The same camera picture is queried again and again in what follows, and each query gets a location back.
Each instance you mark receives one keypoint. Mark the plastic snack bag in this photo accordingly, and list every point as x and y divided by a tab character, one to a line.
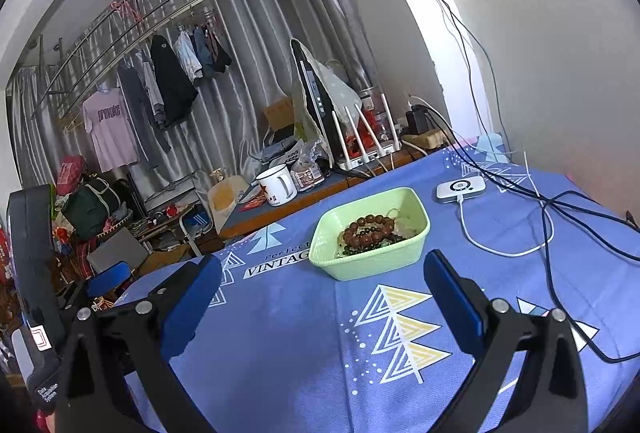
306	172

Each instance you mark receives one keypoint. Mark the cardboard box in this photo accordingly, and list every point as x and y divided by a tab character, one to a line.
280	114

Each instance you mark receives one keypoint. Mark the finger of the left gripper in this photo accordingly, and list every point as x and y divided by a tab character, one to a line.
108	280

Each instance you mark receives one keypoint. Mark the left hand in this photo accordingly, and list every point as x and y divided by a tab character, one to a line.
45	423

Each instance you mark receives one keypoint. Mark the white small hub device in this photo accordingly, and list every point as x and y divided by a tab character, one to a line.
459	189

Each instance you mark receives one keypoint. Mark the blue printed tablecloth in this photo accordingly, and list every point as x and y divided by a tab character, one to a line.
283	347

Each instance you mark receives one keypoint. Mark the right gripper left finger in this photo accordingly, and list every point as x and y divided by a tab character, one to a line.
139	337

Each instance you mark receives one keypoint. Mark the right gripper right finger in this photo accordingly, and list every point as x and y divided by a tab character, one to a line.
550	394

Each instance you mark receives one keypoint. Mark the wooden side desk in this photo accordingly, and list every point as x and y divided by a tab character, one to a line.
338	188

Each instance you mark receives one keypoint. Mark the monitor under beige cloth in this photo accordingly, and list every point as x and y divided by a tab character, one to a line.
323	100

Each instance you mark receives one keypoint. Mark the pink t-shirt hanging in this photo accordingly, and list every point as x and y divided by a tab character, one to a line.
106	122

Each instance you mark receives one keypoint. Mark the grey laptop box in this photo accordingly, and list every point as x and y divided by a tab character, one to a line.
121	247

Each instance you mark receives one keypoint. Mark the green plastic tray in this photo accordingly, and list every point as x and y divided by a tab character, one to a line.
371	236

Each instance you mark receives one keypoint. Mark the white wifi router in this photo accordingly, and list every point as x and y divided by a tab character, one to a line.
366	136

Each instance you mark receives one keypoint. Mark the black hanging garment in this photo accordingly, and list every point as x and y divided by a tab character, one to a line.
175	87

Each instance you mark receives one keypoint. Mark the beige power strip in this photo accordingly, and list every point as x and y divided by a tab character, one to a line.
428	141

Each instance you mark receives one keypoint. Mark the pink red bag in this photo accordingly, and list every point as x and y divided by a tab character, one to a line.
69	177

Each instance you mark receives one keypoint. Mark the white enamel mug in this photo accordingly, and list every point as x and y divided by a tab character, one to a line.
278	185

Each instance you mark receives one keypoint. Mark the dark green duffel bag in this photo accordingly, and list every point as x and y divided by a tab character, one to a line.
89	207

